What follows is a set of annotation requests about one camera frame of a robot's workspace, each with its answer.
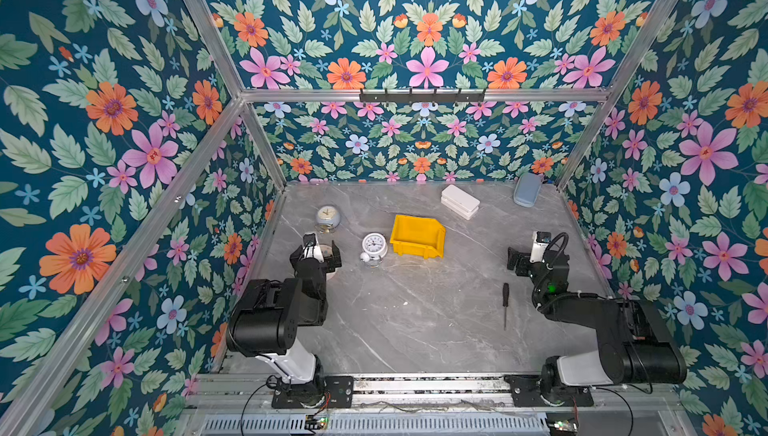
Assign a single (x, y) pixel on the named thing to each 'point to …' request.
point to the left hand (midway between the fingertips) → (318, 236)
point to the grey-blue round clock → (328, 218)
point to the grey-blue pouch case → (526, 189)
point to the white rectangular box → (459, 201)
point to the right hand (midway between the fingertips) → (526, 247)
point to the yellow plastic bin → (418, 236)
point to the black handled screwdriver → (505, 301)
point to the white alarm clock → (374, 249)
